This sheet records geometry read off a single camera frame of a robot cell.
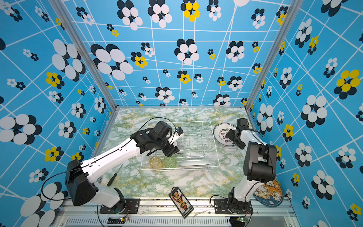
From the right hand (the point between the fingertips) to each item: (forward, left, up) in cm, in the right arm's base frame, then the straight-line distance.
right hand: (235, 139), depth 96 cm
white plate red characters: (+6, +9, -1) cm, 11 cm away
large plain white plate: (-21, +28, +11) cm, 37 cm away
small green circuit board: (-46, +66, -3) cm, 81 cm away
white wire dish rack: (-5, +25, -3) cm, 26 cm away
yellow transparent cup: (-17, +52, 0) cm, 55 cm away
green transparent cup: (-18, +43, +2) cm, 47 cm away
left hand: (-13, +39, +15) cm, 43 cm away
